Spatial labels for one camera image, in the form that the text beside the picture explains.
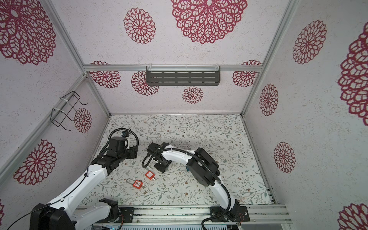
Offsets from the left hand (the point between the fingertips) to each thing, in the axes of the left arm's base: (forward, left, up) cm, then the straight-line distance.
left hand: (132, 150), depth 85 cm
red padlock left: (-16, -4, -11) cm, 20 cm away
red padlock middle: (-11, -10, -11) cm, 18 cm away
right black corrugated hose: (-25, -45, +16) cm, 54 cm away
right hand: (-4, -17, -12) cm, 21 cm away
